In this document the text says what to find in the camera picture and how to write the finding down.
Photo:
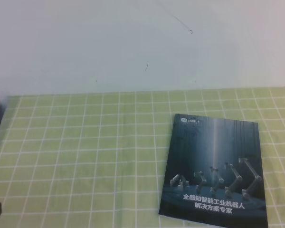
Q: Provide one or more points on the robot catalogue book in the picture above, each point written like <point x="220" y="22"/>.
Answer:
<point x="214" y="173"/>

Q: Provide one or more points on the green checked tablecloth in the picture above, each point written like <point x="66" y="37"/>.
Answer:
<point x="98" y="160"/>

